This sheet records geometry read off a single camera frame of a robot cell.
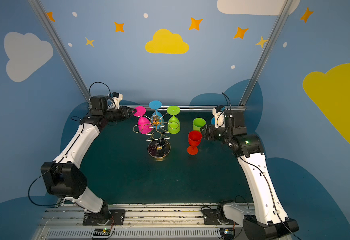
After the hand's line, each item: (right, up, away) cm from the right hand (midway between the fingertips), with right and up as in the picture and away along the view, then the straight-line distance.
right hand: (208, 127), depth 69 cm
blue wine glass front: (+9, +4, +28) cm, 29 cm away
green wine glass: (-1, +3, +29) cm, 29 cm away
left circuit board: (-53, -53, +4) cm, 74 cm away
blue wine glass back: (-25, +4, +9) cm, 27 cm away
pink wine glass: (-35, +2, +22) cm, 41 cm away
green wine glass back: (-17, +1, +19) cm, 26 cm away
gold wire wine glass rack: (-27, -13, +30) cm, 42 cm away
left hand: (-39, +10, +12) cm, 42 cm away
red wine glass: (-4, -7, +20) cm, 22 cm away
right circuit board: (+10, -53, +4) cm, 54 cm away
